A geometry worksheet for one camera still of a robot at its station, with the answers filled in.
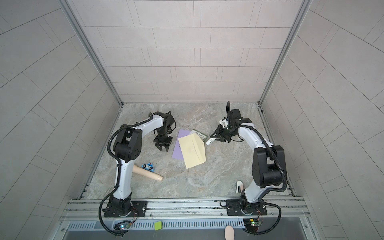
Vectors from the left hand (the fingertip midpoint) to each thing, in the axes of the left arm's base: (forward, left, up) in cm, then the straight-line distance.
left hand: (170, 147), depth 93 cm
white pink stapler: (-23, -40, +3) cm, 46 cm away
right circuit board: (-39, -43, +1) cm, 58 cm away
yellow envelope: (-2, -15, +1) cm, 15 cm away
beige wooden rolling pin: (-17, +9, +3) cm, 20 cm away
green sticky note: (-40, -1, +5) cm, 40 cm away
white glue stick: (-2, -25, +12) cm, 27 cm away
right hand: (+2, -26, +12) cm, 29 cm away
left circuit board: (-40, +15, +5) cm, 43 cm away
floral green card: (+7, -22, +1) cm, 23 cm away
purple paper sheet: (-4, -5, +1) cm, 7 cm away
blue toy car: (-13, +10, +3) cm, 16 cm away
